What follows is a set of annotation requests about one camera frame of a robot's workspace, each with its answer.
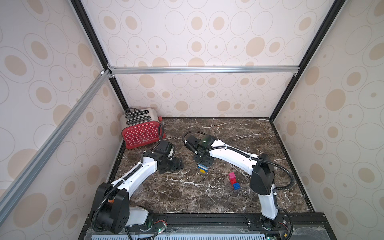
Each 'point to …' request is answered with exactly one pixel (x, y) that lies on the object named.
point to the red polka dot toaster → (142, 127)
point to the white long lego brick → (202, 167)
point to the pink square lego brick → (232, 175)
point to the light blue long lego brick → (203, 165)
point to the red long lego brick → (232, 180)
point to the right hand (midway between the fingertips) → (204, 160)
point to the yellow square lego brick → (202, 171)
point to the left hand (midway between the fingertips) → (181, 166)
